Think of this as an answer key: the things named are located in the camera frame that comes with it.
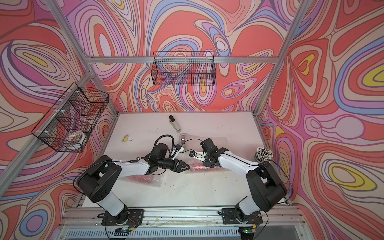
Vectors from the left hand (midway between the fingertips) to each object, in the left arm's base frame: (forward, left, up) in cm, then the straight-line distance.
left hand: (188, 168), depth 83 cm
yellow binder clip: (+26, +45, -6) cm, 52 cm away
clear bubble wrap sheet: (-7, +17, -3) cm, 19 cm away
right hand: (+8, -13, -3) cm, 15 cm away
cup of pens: (+2, -39, +12) cm, 40 cm away
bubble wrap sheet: (+6, -2, +17) cm, 18 cm away
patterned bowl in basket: (+7, +54, +20) cm, 58 cm away
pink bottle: (+3, -6, -2) cm, 7 cm away
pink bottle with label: (-5, +25, -2) cm, 26 cm away
